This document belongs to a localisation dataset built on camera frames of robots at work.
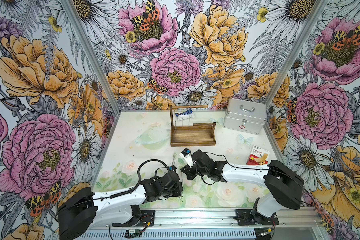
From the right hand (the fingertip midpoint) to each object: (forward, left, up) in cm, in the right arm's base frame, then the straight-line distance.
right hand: (183, 173), depth 83 cm
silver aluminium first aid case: (+35, -42, +6) cm, 55 cm away
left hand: (-9, +2, -5) cm, 10 cm away
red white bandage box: (+10, -46, -3) cm, 47 cm away
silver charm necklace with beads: (+47, 0, -3) cm, 47 cm away
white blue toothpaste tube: (+47, -3, -3) cm, 47 cm away
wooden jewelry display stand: (+31, -12, -7) cm, 34 cm away
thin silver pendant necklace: (+13, +6, -7) cm, 16 cm away
